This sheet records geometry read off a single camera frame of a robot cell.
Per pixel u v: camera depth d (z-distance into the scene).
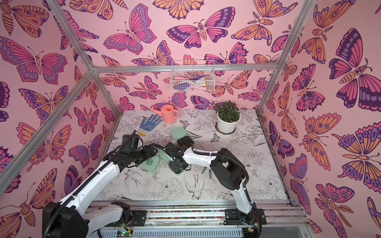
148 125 1.13
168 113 1.06
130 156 0.61
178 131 1.10
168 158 0.82
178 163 0.66
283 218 0.74
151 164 0.90
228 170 0.50
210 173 0.88
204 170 0.90
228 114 0.95
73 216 0.38
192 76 0.96
